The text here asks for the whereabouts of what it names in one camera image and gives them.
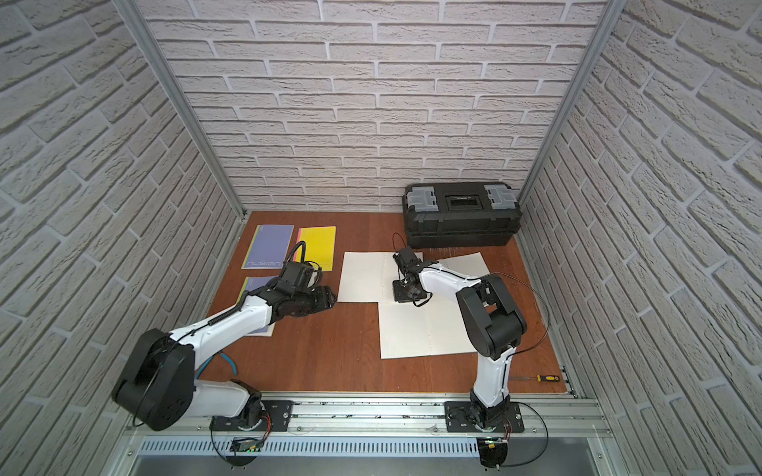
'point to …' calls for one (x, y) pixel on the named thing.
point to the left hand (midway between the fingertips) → (334, 296)
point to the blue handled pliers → (209, 359)
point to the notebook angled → (368, 277)
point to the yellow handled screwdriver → (539, 378)
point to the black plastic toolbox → (460, 214)
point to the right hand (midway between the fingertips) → (406, 295)
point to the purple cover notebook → (269, 247)
